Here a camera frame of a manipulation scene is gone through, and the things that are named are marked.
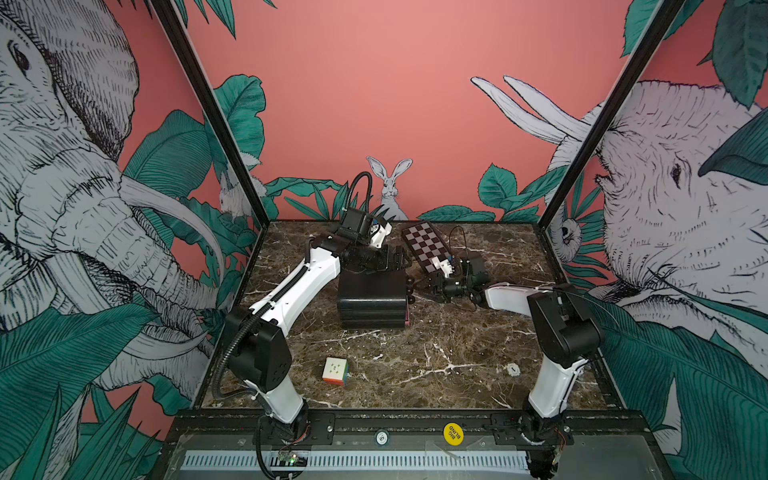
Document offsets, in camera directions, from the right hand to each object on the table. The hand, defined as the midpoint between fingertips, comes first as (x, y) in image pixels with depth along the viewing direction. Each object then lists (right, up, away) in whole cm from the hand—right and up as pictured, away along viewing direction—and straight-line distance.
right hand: (416, 287), depth 89 cm
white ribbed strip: (-16, -39, -19) cm, 46 cm away
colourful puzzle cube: (-23, -21, -11) cm, 33 cm away
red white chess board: (+6, +13, +21) cm, 25 cm away
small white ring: (+28, -23, -5) cm, 36 cm away
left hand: (-5, +8, -9) cm, 13 cm away
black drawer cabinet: (-12, -2, -11) cm, 16 cm away
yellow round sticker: (+8, -35, -16) cm, 39 cm away
